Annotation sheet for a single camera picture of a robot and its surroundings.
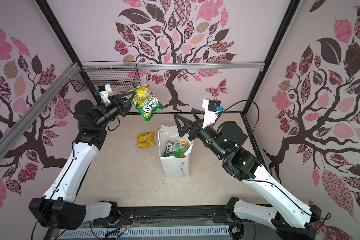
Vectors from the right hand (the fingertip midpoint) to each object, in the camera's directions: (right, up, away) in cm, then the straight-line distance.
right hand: (185, 111), depth 51 cm
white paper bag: (-6, -26, +24) cm, 36 cm away
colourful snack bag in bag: (-5, -19, +37) cm, 42 cm away
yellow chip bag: (-27, -14, +50) cm, 59 cm away
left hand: (-20, +8, +10) cm, 24 cm away
